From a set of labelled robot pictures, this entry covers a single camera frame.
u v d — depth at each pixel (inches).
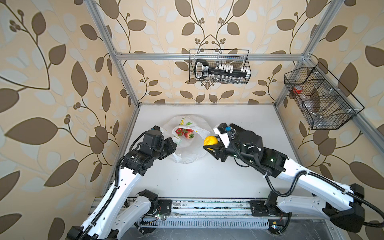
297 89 34.4
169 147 24.8
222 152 21.0
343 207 15.3
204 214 29.0
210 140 23.6
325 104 28.8
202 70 33.3
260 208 28.9
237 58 35.8
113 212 15.8
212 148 22.7
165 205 29.4
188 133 38.9
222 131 20.7
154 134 20.9
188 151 36.2
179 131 40.0
